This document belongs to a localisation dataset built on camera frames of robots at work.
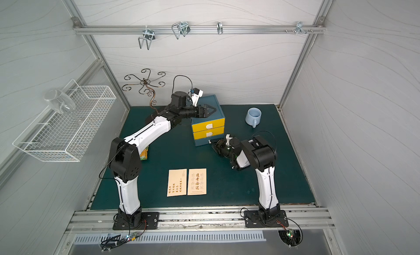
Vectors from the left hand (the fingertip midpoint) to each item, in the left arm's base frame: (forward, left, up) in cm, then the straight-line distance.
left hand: (212, 111), depth 83 cm
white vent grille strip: (-51, +14, -26) cm, 59 cm away
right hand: (-5, +1, -22) cm, 23 cm away
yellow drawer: (-5, +2, -6) cm, 8 cm away
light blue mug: (+15, -27, -20) cm, 36 cm away
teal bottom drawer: (-5, +5, -21) cm, 22 cm away
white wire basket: (-23, +62, +7) cm, 67 cm away
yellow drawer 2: (-4, +2, -14) cm, 14 cm away
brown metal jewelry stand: (+16, +38, +5) cm, 42 cm away
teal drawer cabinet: (+13, 0, -5) cm, 14 cm away
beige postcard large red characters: (-27, +8, -26) cm, 39 cm away
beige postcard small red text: (-29, +18, -25) cm, 42 cm away
